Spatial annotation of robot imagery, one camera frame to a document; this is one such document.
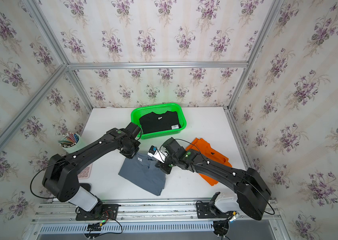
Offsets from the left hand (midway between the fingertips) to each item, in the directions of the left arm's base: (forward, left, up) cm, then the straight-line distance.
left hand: (142, 152), depth 85 cm
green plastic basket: (+34, +6, -2) cm, 35 cm away
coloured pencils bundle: (+7, +44, +3) cm, 44 cm away
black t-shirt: (+30, -5, -8) cm, 31 cm away
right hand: (-8, -10, +3) cm, 13 cm away
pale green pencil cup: (+3, +36, +3) cm, 36 cm away
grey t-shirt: (-9, 0, -6) cm, 10 cm away
